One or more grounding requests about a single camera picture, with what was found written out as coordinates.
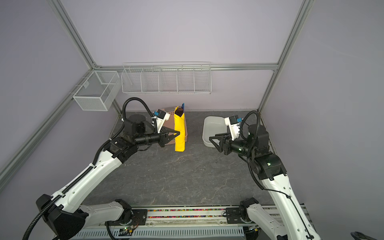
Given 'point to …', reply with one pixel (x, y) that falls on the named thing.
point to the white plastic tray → (213, 125)
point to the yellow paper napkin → (179, 126)
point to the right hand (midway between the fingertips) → (213, 138)
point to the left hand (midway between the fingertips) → (178, 135)
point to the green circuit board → (125, 231)
